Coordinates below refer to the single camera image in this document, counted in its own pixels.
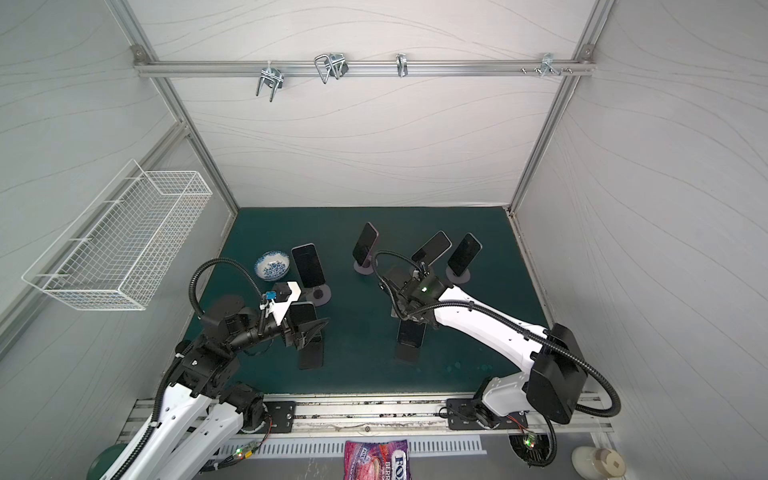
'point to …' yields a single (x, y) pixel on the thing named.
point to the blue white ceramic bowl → (271, 265)
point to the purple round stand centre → (363, 270)
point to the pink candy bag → (389, 460)
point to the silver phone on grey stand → (433, 249)
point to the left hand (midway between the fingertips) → (312, 305)
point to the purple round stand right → (453, 277)
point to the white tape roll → (598, 463)
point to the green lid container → (104, 461)
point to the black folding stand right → (407, 352)
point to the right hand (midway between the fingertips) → (410, 306)
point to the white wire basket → (117, 253)
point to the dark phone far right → (464, 254)
